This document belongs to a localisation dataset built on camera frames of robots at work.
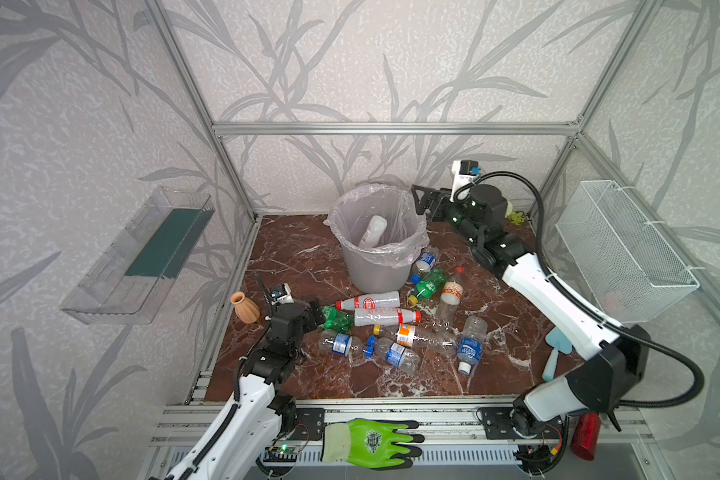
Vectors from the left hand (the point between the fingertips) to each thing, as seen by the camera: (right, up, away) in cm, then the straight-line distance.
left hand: (310, 296), depth 83 cm
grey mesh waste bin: (+16, +5, +11) cm, 20 cm away
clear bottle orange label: (+33, -13, 0) cm, 35 cm away
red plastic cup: (+69, -30, -13) cm, 76 cm away
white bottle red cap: (+17, -3, +8) cm, 19 cm away
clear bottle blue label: (+11, -15, +3) cm, 19 cm away
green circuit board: (-4, -36, -11) cm, 38 cm away
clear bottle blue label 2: (+27, -18, 0) cm, 33 cm away
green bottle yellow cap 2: (+35, +1, +11) cm, 37 cm away
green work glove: (+18, -33, -13) cm, 39 cm away
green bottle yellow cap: (+7, -9, +7) cm, 13 cm away
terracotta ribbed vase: (-19, -4, +2) cm, 19 cm away
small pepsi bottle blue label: (+35, +8, +18) cm, 40 cm away
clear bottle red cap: (+42, -3, +11) cm, 44 cm away
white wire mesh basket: (+74, +10, -20) cm, 77 cm away
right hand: (+32, +30, -11) cm, 45 cm away
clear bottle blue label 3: (+45, -13, -2) cm, 47 cm away
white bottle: (+17, +18, +8) cm, 26 cm away
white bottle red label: (+21, -7, +5) cm, 23 cm away
